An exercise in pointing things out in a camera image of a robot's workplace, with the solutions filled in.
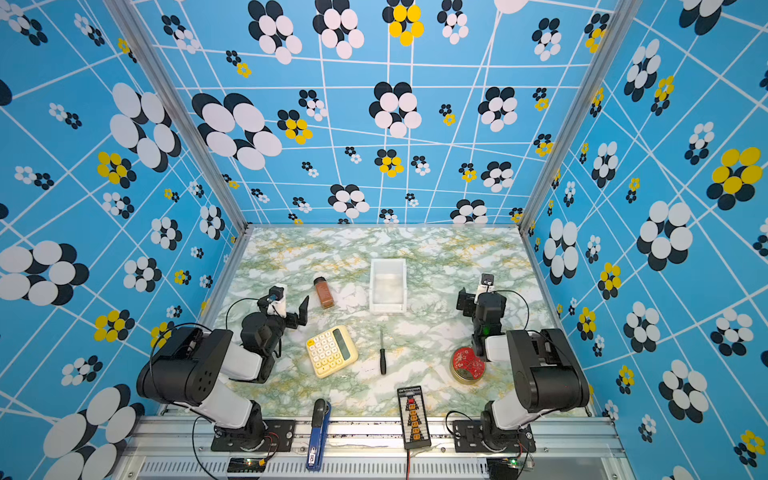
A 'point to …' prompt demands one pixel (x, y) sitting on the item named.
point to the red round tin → (465, 367)
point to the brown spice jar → (324, 293)
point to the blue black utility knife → (321, 418)
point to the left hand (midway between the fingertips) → (293, 293)
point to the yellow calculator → (332, 351)
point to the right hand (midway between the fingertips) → (483, 291)
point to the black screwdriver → (383, 363)
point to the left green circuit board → (246, 465)
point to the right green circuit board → (502, 468)
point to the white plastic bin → (388, 285)
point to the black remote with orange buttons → (414, 422)
